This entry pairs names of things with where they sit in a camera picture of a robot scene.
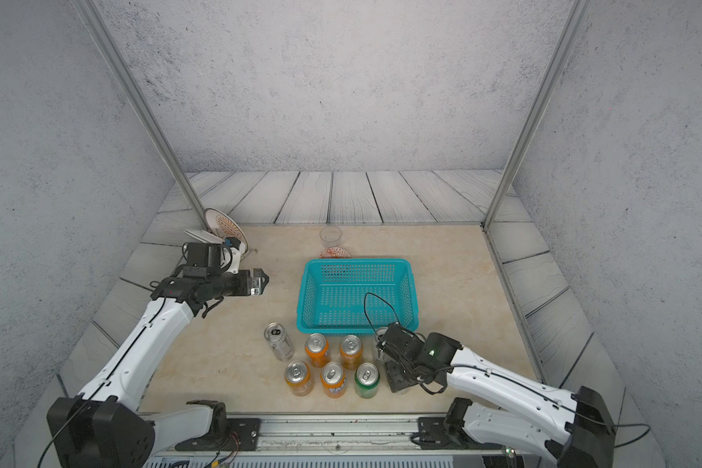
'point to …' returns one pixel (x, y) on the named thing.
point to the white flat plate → (205, 236)
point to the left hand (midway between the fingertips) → (257, 277)
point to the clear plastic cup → (331, 236)
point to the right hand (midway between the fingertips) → (401, 375)
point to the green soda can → (367, 379)
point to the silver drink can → (279, 341)
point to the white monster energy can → (380, 331)
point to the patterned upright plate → (223, 226)
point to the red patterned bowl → (335, 253)
